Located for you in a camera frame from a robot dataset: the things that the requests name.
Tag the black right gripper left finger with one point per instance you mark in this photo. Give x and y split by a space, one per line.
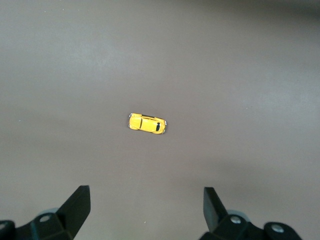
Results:
72 212

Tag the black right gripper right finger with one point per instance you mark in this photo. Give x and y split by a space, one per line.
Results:
215 215

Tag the yellow beetle toy car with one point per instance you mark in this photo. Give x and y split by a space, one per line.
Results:
147 123

